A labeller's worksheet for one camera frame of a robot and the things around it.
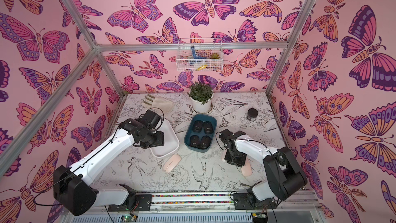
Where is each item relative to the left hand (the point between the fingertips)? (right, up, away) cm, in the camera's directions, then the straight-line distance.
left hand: (162, 141), depth 80 cm
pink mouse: (+4, -13, +5) cm, 14 cm away
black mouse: (+18, +6, +17) cm, 26 cm away
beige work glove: (-7, +19, +33) cm, 39 cm away
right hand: (+38, -13, +5) cm, 40 cm away
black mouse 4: (+23, -3, +12) cm, 26 cm away
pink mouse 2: (+33, -9, +8) cm, 35 cm away
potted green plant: (+21, +24, +16) cm, 36 cm away
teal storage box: (+17, +11, +20) cm, 29 cm away
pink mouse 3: (+45, -15, +2) cm, 47 cm away
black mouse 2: (+24, +5, +17) cm, 30 cm away
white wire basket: (+17, +50, +14) cm, 55 cm away
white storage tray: (+2, -4, +13) cm, 14 cm away
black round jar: (+55, +13, +24) cm, 62 cm away
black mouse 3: (+16, -3, +12) cm, 20 cm away
